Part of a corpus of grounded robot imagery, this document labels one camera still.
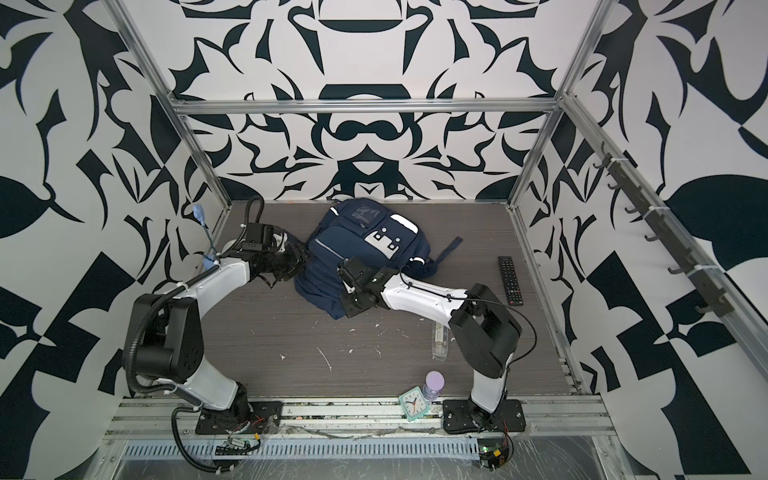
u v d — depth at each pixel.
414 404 0.75
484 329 0.46
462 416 0.74
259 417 0.73
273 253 0.79
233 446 0.69
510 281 0.96
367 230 1.02
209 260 0.93
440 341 0.85
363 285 0.67
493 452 0.71
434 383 0.72
